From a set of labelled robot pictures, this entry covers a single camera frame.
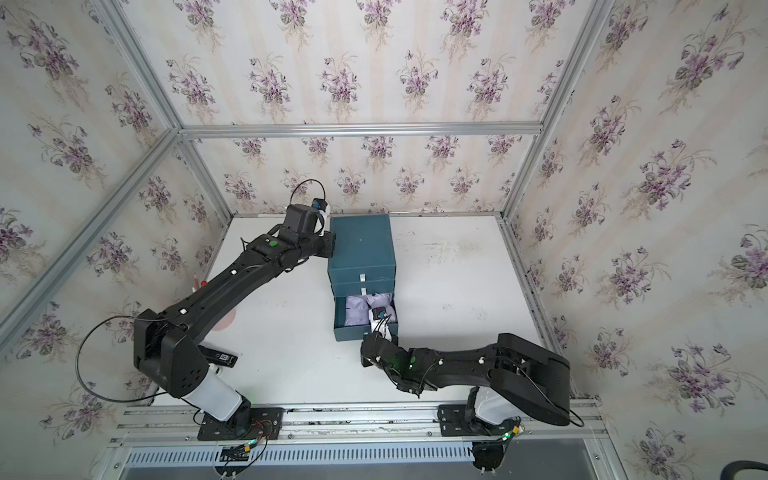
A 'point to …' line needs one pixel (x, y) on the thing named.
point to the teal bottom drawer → (347, 332)
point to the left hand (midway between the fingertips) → (337, 245)
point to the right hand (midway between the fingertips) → (365, 340)
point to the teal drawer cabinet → (364, 262)
